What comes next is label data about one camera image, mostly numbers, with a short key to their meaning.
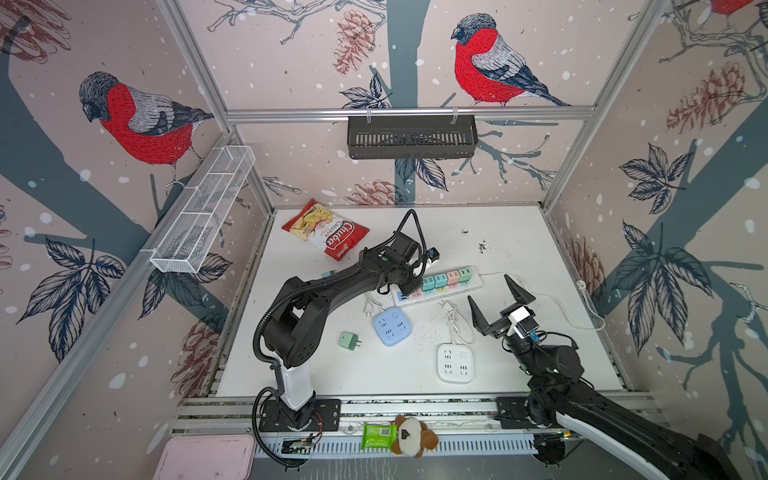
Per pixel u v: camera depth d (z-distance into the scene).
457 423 0.73
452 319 0.88
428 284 0.91
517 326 0.57
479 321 0.63
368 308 0.92
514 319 0.55
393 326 0.87
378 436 0.70
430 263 0.80
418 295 0.92
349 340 0.84
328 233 1.08
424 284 0.90
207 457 0.66
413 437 0.68
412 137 1.04
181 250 0.70
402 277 0.76
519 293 0.64
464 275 0.93
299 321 0.48
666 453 0.46
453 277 0.92
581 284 1.00
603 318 0.92
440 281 0.92
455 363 0.80
